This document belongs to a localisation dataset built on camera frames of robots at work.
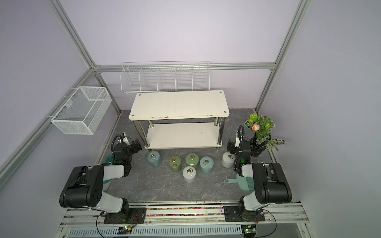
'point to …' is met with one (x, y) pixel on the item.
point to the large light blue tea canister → (206, 164)
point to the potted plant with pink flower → (262, 139)
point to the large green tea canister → (192, 159)
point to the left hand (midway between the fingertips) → (131, 141)
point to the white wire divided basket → (165, 76)
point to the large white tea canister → (189, 173)
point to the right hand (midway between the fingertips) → (237, 138)
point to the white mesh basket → (83, 114)
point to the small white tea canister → (227, 159)
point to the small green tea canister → (175, 163)
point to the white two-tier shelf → (179, 119)
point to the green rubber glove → (110, 159)
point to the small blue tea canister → (154, 159)
